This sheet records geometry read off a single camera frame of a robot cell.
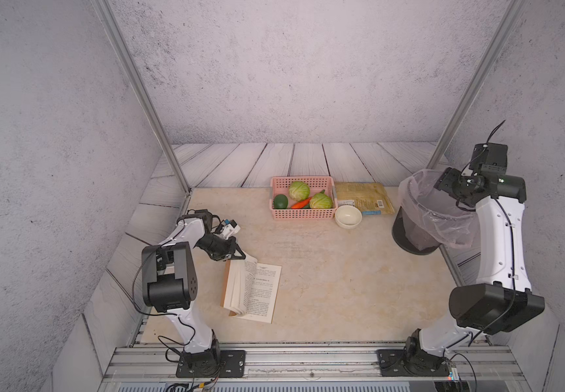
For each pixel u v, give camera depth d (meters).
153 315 0.50
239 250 0.87
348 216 1.08
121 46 0.76
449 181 0.67
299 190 1.11
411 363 0.67
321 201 1.07
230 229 0.87
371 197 1.15
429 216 0.78
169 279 0.49
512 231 0.45
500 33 0.74
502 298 0.41
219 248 0.81
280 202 1.11
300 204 1.12
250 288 0.86
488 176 0.50
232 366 0.73
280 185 1.19
